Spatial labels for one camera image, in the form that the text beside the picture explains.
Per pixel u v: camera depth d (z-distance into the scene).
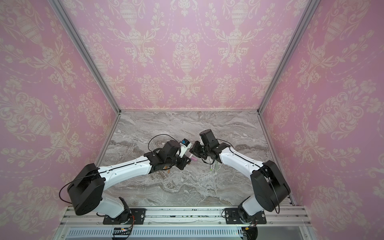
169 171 0.90
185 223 0.73
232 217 0.73
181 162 0.74
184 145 0.74
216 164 0.82
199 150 0.77
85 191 0.43
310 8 0.69
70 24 0.76
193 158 0.91
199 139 1.03
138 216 0.74
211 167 0.90
